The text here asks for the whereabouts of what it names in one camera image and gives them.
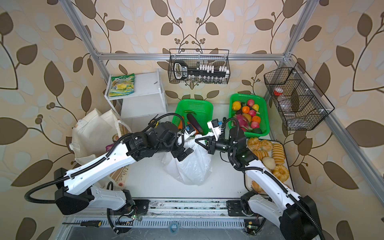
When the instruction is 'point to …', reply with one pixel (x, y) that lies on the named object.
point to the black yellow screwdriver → (89, 223)
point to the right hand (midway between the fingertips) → (196, 142)
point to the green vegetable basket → (202, 109)
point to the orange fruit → (246, 109)
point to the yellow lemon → (236, 105)
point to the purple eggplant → (195, 124)
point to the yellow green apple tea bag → (122, 85)
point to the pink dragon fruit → (243, 123)
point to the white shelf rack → (136, 94)
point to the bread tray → (271, 153)
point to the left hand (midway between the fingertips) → (188, 141)
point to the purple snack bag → (109, 147)
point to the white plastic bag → (196, 168)
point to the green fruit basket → (260, 100)
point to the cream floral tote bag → (91, 135)
